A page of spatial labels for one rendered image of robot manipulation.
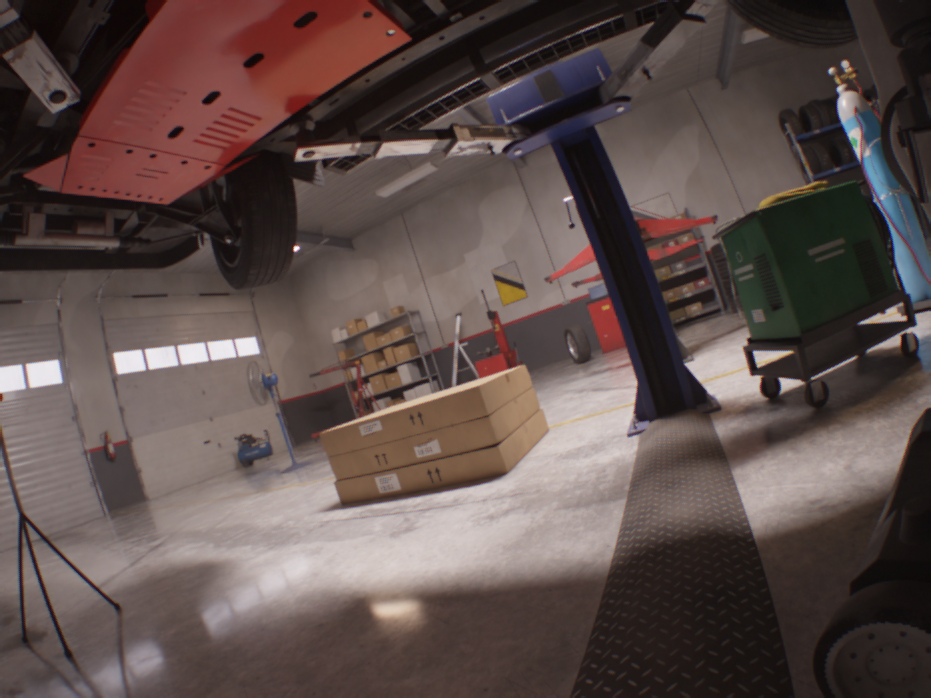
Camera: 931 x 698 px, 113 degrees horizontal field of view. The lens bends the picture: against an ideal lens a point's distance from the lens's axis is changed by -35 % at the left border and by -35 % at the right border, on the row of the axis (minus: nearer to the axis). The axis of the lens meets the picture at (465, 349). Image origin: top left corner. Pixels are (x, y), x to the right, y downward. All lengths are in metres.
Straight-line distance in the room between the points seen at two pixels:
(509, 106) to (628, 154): 7.94
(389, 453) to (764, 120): 9.84
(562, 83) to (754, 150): 8.34
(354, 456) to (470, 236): 8.50
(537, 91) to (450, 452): 1.86
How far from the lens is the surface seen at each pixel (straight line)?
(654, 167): 10.20
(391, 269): 11.65
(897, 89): 0.65
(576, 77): 2.46
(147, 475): 9.83
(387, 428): 2.54
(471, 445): 2.33
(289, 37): 1.51
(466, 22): 1.71
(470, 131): 2.12
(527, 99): 2.46
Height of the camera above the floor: 0.55
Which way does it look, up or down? 2 degrees up
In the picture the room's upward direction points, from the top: 18 degrees counter-clockwise
